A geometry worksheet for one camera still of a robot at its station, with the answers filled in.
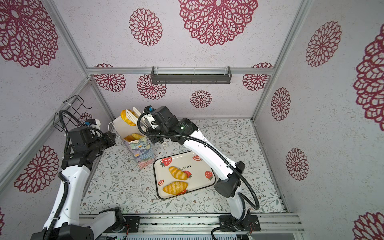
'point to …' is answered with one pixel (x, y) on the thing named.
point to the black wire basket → (72, 109)
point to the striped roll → (177, 173)
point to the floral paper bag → (142, 150)
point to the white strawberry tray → (200, 174)
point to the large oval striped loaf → (175, 187)
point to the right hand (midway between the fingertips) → (148, 129)
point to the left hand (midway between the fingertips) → (116, 137)
